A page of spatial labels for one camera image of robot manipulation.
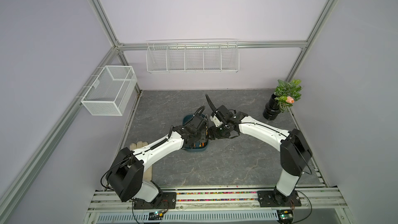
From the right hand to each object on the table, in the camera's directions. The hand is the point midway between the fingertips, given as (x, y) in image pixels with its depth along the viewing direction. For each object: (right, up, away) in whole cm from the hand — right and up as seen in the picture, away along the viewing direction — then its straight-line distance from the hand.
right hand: (211, 135), depth 86 cm
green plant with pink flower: (+42, +24, -1) cm, 48 cm away
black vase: (+39, +15, +11) cm, 43 cm away
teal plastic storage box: (-5, -6, +4) cm, 9 cm away
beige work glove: (-34, -20, -3) cm, 40 cm away
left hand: (-5, 0, -1) cm, 5 cm away
